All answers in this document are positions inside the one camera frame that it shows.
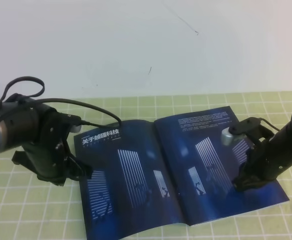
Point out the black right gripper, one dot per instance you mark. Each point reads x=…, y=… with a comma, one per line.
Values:
x=252, y=173

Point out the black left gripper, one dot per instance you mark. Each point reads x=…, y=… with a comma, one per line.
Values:
x=49, y=153

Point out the robot catalogue book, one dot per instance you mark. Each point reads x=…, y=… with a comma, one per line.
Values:
x=169, y=171

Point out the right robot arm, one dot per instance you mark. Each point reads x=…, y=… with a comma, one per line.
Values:
x=269, y=157

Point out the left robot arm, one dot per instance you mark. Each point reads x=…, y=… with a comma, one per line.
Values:
x=18, y=123

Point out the green checked tablecloth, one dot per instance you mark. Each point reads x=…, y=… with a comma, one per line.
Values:
x=34, y=210

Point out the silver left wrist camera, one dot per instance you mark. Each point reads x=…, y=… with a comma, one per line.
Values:
x=75, y=128

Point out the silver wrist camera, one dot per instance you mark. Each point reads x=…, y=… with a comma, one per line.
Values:
x=75, y=128
x=228, y=138

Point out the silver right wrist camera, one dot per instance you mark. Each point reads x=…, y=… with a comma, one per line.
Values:
x=228, y=138

